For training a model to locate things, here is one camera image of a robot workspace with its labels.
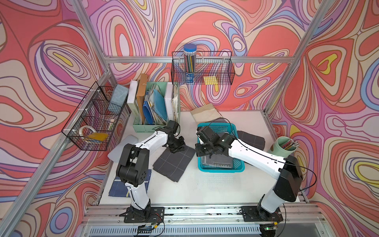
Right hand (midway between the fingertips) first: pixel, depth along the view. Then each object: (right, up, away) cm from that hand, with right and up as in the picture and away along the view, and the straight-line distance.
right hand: (198, 153), depth 80 cm
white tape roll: (-55, +13, -14) cm, 58 cm away
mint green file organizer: (-17, +37, +16) cm, 44 cm away
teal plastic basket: (+24, -8, +5) cm, 25 cm away
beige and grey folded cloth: (+8, +25, +39) cm, 47 cm away
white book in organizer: (-39, +32, +7) cm, 51 cm away
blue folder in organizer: (-25, +28, +19) cm, 42 cm away
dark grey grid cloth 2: (+40, +5, +21) cm, 46 cm away
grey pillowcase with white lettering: (+13, -6, +10) cm, 18 cm away
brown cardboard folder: (-34, +34, +6) cm, 48 cm away
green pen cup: (+50, +3, +5) cm, 50 cm away
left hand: (-6, +1, +11) cm, 13 cm away
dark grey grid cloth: (-16, -9, +10) cm, 21 cm away
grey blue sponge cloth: (-45, +31, +1) cm, 54 cm away
